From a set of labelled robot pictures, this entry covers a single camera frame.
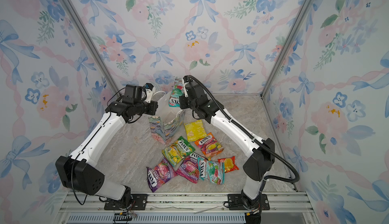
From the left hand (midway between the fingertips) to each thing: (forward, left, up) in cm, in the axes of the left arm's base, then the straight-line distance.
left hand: (157, 104), depth 80 cm
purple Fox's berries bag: (-26, -17, -24) cm, 39 cm away
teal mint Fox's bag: (+3, -11, +7) cm, 13 cm away
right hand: (+2, -13, +5) cm, 14 cm away
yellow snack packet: (-1, -20, -24) cm, 31 cm away
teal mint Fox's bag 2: (-27, -29, -23) cm, 46 cm away
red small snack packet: (-23, -39, -24) cm, 52 cm away
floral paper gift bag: (-11, -4, -8) cm, 14 cm away
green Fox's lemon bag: (-16, -9, -24) cm, 30 cm away
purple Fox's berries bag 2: (-28, -2, -23) cm, 37 cm away
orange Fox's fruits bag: (-12, -28, -23) cm, 39 cm away
